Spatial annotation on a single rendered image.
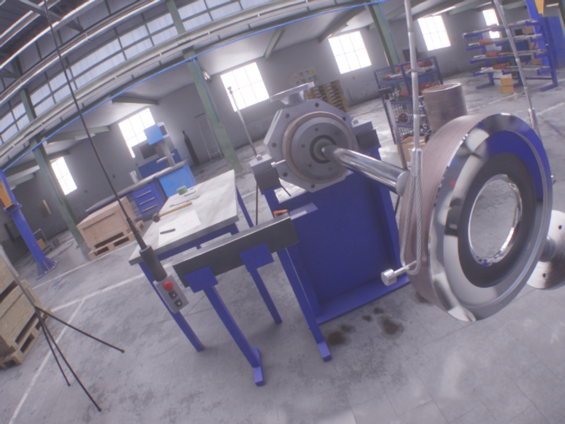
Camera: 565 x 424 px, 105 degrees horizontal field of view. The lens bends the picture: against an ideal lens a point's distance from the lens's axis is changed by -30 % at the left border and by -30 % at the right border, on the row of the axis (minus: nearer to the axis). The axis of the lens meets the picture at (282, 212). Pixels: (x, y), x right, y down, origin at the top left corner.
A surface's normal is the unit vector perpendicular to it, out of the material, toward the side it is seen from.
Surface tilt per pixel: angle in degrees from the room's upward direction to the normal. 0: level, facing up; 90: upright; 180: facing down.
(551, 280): 49
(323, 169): 90
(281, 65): 90
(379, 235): 90
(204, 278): 90
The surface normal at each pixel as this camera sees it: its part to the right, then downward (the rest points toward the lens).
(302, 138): 0.17, 0.31
